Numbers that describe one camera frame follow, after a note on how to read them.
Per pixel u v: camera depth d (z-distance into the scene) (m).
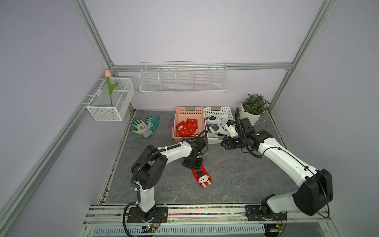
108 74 0.85
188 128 1.05
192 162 0.77
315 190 0.40
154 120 1.12
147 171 0.48
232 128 0.75
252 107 0.99
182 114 1.16
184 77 0.99
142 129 1.08
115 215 0.75
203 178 0.85
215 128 1.02
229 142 0.72
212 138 1.01
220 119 1.08
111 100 0.83
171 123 1.12
